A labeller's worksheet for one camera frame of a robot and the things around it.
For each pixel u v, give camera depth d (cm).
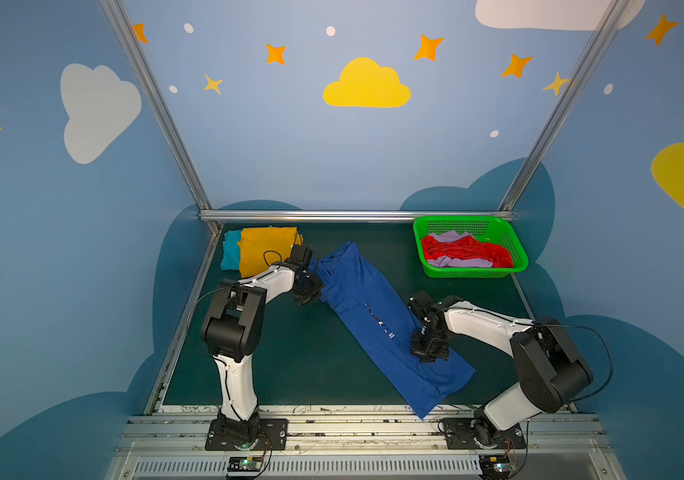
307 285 88
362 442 73
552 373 45
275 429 76
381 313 98
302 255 83
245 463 71
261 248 111
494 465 72
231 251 111
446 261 101
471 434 73
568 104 85
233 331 52
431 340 73
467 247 111
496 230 113
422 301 75
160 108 85
